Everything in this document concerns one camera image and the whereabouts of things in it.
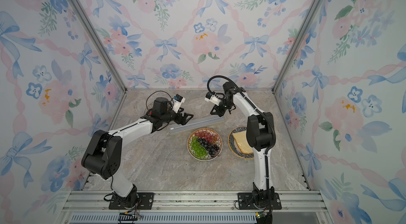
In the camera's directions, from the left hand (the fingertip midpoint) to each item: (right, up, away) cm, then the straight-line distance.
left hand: (189, 111), depth 90 cm
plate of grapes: (+9, -18, -2) cm, 20 cm away
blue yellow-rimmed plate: (+26, -19, +1) cm, 32 cm away
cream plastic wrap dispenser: (+4, -6, +4) cm, 8 cm away
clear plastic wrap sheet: (+28, -18, -2) cm, 33 cm away
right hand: (+15, 0, +7) cm, 16 cm away
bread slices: (+30, -17, -1) cm, 34 cm away
